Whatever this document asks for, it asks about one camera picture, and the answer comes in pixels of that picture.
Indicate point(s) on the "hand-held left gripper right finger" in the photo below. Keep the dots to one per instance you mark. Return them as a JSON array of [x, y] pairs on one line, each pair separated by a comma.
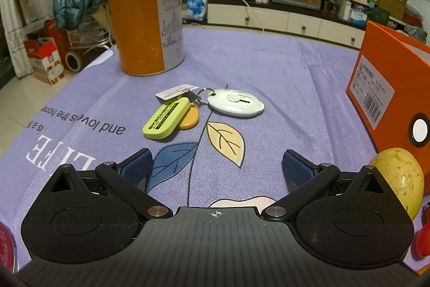
[[297, 169]]

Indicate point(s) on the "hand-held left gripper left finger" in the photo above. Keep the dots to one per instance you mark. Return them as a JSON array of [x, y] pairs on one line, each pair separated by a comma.
[[136, 167]]

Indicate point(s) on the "yellow-green fruit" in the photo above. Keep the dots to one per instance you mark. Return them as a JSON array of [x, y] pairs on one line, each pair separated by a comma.
[[399, 179]]

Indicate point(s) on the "orange cardboard box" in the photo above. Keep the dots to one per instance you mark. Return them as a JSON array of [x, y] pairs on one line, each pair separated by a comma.
[[386, 61]]

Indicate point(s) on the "red cherry tomato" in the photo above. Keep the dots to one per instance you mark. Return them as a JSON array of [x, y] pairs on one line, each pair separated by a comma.
[[423, 236]]

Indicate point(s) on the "lime green key tag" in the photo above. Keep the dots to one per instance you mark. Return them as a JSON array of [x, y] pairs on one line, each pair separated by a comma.
[[164, 119]]

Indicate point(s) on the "orange key fob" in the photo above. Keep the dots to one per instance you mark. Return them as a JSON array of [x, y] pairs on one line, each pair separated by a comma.
[[190, 120]]

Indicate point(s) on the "purple printed tablecloth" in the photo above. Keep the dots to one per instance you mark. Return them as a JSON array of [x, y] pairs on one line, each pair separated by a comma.
[[302, 88]]

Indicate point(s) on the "white paper tag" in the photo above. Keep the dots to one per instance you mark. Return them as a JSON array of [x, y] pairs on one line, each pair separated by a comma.
[[174, 91]]

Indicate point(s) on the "white oval key device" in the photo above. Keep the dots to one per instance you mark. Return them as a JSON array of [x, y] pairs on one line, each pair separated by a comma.
[[235, 103]]

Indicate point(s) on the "wheeled shopping trolley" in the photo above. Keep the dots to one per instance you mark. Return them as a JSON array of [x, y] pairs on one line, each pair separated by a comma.
[[72, 61]]

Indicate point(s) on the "orange round canister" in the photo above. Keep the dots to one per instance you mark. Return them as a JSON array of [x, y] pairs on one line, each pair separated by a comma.
[[137, 38]]

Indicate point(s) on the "white low television cabinet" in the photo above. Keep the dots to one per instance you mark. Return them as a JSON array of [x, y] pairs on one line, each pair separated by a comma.
[[302, 26]]

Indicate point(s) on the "red and white carton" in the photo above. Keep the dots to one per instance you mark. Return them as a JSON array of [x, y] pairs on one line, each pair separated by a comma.
[[43, 58]]

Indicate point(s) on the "dark red round object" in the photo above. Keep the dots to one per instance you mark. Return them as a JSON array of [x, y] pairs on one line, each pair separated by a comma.
[[6, 246]]

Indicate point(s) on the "blue and white mask box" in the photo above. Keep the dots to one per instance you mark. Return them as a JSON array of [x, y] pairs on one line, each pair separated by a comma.
[[357, 16]]

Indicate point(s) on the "white and blue tissue pack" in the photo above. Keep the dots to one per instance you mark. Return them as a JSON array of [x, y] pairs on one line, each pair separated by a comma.
[[196, 6]]

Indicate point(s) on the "brown cardboard box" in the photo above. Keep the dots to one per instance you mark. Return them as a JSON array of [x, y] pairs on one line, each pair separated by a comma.
[[393, 3]]

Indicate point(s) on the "white curtain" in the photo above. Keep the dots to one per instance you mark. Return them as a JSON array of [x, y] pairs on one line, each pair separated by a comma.
[[8, 4]]

